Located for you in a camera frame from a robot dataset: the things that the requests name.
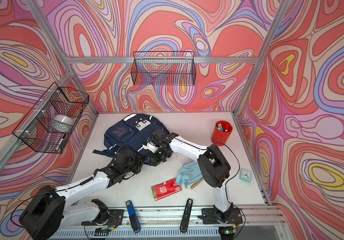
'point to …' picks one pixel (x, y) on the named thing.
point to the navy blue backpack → (133, 131)
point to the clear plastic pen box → (186, 160)
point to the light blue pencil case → (189, 173)
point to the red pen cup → (221, 132)
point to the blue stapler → (135, 225)
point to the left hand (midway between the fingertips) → (149, 157)
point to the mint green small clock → (245, 175)
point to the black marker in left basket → (60, 141)
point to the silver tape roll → (61, 123)
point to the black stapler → (184, 224)
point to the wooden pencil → (194, 184)
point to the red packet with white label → (165, 189)
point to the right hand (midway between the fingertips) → (153, 166)
